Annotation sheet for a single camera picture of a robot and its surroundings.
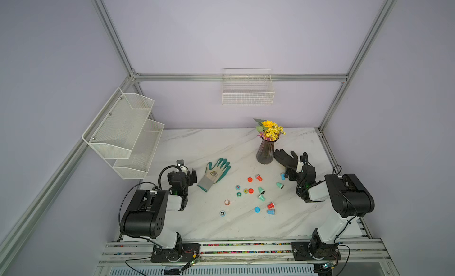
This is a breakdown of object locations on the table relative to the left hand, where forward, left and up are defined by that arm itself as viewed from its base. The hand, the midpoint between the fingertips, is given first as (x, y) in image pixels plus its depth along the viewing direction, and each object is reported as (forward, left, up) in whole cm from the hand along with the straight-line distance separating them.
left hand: (183, 172), depth 95 cm
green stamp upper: (-9, -42, -2) cm, 43 cm away
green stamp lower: (-13, -42, -3) cm, 44 cm away
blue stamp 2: (-20, -46, -2) cm, 50 cm away
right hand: (+4, -63, -3) cm, 63 cm away
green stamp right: (-6, -52, -2) cm, 53 cm away
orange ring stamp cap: (-15, -24, -3) cm, 29 cm away
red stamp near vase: (-2, -42, -2) cm, 42 cm away
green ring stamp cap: (-11, -30, -3) cm, 33 cm away
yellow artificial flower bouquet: (+10, -45, +23) cm, 51 cm away
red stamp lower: (-18, -46, -2) cm, 50 cm away
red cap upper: (-3, -37, -3) cm, 37 cm away
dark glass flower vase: (+9, -45, +7) cm, 47 cm away
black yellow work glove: (+11, -58, -2) cm, 59 cm away
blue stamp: (-1, -55, -1) cm, 55 cm away
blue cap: (-19, -39, -4) cm, 44 cm away
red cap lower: (-9, -37, -3) cm, 38 cm away
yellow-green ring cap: (-9, -34, -3) cm, 36 cm away
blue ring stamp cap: (-7, -30, -3) cm, 31 cm away
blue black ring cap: (-21, -22, -3) cm, 31 cm away
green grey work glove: (+1, -16, -3) cm, 16 cm away
